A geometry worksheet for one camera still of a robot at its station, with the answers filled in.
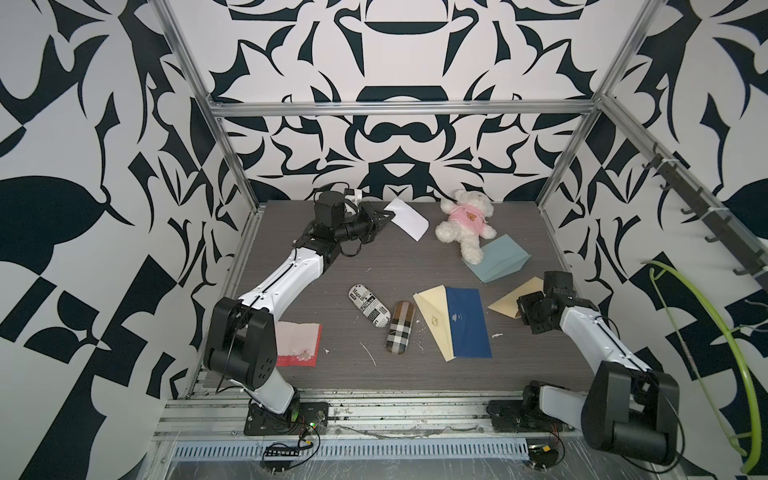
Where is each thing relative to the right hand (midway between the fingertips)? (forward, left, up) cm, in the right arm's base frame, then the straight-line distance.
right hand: (518, 301), depth 89 cm
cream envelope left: (-1, +24, -3) cm, 25 cm away
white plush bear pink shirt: (+28, +11, +3) cm, 30 cm away
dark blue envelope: (-6, +16, -2) cm, 17 cm away
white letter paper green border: (+13, +32, +22) cm, 41 cm away
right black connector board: (-37, +3, -7) cm, 37 cm away
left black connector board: (-35, +64, -7) cm, 74 cm away
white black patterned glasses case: (+1, +45, -2) cm, 45 cm away
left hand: (+14, +36, +26) cm, 46 cm away
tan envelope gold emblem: (+1, +1, -5) cm, 5 cm away
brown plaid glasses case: (-7, +35, -1) cm, 36 cm away
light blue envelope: (+19, -1, -5) cm, 20 cm away
